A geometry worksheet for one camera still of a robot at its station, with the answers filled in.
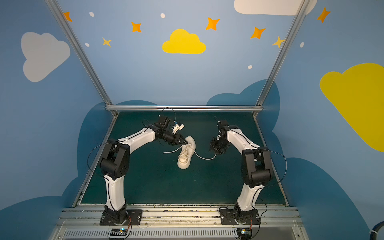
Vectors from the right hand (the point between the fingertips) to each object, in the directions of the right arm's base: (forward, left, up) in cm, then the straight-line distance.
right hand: (212, 149), depth 92 cm
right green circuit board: (-41, -16, -11) cm, 46 cm away
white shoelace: (-6, +17, +2) cm, 18 cm away
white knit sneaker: (+8, +13, -5) cm, 16 cm away
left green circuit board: (-44, +46, -10) cm, 65 cm away
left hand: (+2, +16, +4) cm, 17 cm away
